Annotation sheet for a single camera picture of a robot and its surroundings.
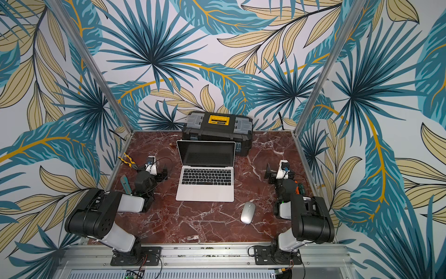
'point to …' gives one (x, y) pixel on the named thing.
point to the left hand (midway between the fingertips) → (155, 164)
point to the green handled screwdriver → (302, 190)
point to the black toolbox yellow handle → (205, 126)
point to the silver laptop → (207, 171)
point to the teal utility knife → (126, 184)
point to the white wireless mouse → (248, 213)
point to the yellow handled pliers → (131, 164)
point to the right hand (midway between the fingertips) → (267, 163)
